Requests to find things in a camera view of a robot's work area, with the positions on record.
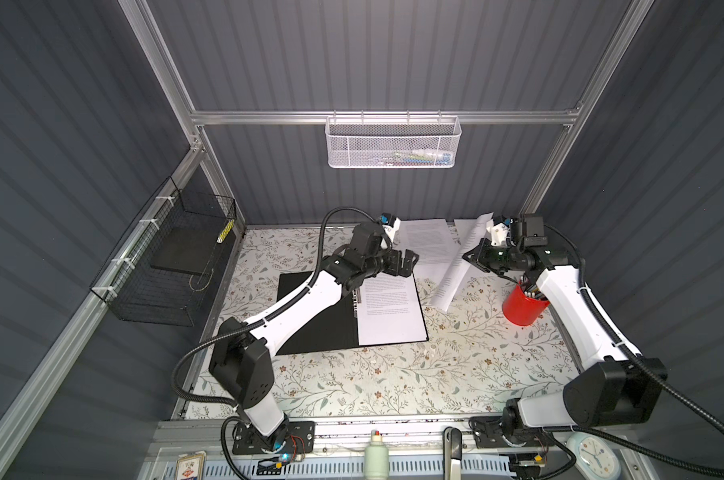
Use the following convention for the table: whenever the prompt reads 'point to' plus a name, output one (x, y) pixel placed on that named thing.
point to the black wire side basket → (162, 272)
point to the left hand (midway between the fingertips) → (402, 252)
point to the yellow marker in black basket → (226, 231)
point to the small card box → (190, 467)
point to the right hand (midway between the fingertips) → (467, 256)
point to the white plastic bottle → (376, 457)
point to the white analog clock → (596, 457)
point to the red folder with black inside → (334, 326)
